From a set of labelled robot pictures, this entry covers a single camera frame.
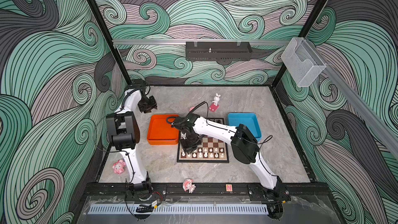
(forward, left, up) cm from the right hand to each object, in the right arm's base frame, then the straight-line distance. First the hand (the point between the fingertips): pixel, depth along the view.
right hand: (187, 153), depth 83 cm
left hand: (+26, +22, +7) cm, 35 cm away
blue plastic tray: (+23, -40, -4) cm, 46 cm away
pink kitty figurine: (-8, +35, +1) cm, 36 cm away
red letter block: (-16, -21, -3) cm, 27 cm away
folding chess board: (+3, -14, -2) cm, 14 cm away
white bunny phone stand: (+35, -17, -3) cm, 39 cm away
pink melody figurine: (-15, -1, 0) cm, 15 cm away
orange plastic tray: (+15, +19, -5) cm, 25 cm away
